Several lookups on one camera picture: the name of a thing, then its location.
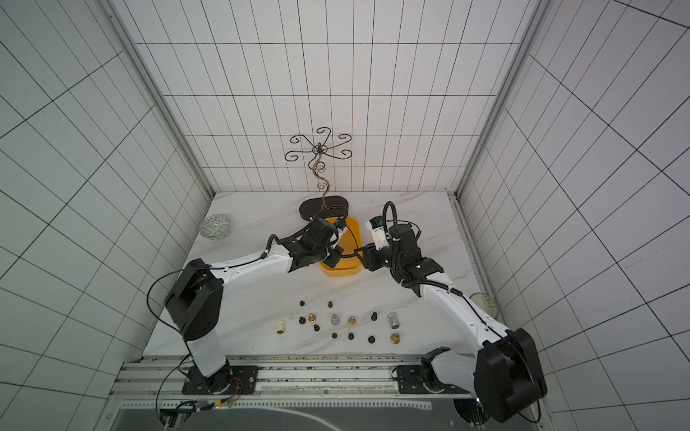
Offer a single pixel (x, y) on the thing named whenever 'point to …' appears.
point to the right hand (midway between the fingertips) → (363, 243)
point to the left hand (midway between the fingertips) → (334, 254)
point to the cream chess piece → (280, 327)
